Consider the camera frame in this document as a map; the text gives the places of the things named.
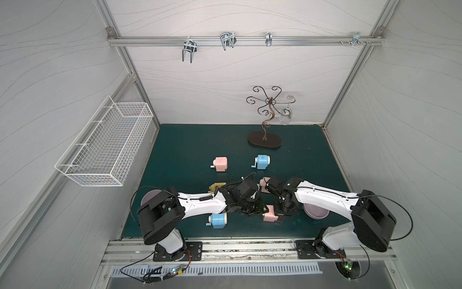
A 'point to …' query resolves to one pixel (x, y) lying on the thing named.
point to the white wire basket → (103, 153)
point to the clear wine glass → (286, 114)
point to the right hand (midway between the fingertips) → (279, 214)
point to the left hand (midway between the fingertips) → (268, 215)
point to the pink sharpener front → (270, 216)
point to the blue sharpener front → (217, 220)
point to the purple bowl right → (315, 212)
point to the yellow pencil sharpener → (212, 187)
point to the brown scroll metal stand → (262, 139)
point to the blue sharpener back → (261, 161)
